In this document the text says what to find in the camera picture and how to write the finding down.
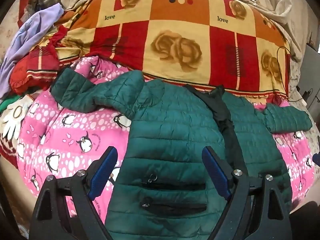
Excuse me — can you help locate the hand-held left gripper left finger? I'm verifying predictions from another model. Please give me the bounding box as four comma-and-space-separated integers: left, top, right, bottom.
29, 146, 118, 240

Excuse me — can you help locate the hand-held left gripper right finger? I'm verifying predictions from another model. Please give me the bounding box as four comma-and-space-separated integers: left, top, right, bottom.
201, 146, 293, 240

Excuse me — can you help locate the green puffer jacket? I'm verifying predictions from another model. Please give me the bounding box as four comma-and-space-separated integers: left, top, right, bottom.
50, 68, 313, 240

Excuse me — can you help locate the pink penguin print blanket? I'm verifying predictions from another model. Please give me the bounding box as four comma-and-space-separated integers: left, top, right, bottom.
16, 56, 316, 230

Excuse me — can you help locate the grey box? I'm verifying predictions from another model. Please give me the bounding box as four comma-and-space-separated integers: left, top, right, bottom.
299, 42, 320, 108

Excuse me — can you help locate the white knit glove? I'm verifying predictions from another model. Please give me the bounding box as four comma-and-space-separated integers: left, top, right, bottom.
2, 95, 32, 140

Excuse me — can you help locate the green cloth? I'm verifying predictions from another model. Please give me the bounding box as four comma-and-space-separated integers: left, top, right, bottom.
0, 95, 23, 113

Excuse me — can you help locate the red ruffled cloth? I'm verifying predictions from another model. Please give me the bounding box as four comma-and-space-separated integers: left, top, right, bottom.
9, 26, 69, 95

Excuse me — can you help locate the beige cloth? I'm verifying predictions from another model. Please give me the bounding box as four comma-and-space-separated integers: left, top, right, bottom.
252, 0, 314, 63

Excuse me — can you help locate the lavender cloth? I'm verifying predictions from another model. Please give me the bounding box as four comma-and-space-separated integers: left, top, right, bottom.
0, 3, 65, 98

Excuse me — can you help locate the rose print checkered blanket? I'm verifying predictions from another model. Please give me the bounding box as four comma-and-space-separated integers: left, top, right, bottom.
54, 0, 290, 98

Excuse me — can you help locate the black cable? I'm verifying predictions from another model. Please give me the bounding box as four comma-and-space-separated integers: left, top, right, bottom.
276, 45, 304, 103

